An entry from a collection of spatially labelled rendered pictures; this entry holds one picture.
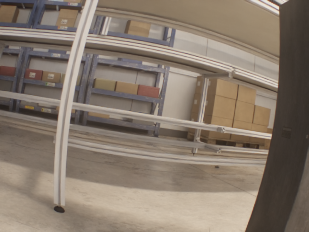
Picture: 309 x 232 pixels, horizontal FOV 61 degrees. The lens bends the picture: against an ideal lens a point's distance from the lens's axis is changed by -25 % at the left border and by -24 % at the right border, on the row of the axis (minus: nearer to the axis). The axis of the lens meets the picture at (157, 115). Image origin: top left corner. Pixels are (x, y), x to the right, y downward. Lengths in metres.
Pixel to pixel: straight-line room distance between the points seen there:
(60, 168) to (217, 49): 5.13
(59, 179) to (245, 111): 4.20
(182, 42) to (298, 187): 5.09
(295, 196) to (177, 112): 4.94
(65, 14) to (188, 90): 2.62
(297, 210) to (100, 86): 4.29
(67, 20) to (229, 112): 2.90
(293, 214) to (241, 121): 4.29
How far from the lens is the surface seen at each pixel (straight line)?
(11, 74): 4.90
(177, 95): 5.58
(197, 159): 2.00
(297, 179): 0.76
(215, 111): 4.74
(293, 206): 0.76
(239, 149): 3.34
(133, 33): 4.96
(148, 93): 4.97
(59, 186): 1.09
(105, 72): 5.29
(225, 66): 2.83
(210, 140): 4.75
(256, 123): 5.18
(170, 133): 5.57
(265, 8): 1.27
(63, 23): 4.89
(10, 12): 5.11
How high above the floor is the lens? 0.43
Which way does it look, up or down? 1 degrees down
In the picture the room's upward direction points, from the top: 10 degrees clockwise
